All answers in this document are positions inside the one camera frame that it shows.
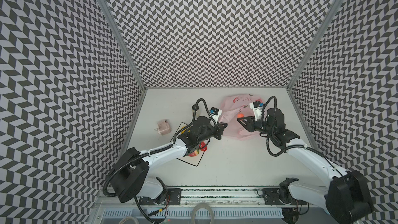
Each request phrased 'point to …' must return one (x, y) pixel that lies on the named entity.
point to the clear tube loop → (200, 205)
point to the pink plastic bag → (233, 107)
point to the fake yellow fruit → (184, 130)
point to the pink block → (164, 127)
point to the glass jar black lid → (197, 107)
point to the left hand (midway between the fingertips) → (227, 125)
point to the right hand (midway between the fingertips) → (239, 123)
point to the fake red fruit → (240, 115)
